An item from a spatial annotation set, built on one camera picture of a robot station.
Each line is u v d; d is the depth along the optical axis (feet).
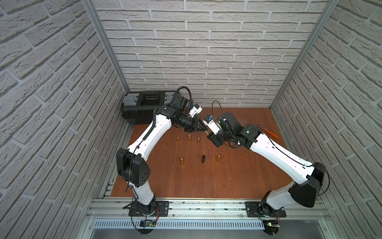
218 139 2.10
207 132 2.38
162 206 2.45
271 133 3.39
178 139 3.21
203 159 2.82
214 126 2.07
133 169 1.46
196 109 2.35
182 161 2.85
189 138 3.20
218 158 2.87
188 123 2.18
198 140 3.20
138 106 3.17
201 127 2.41
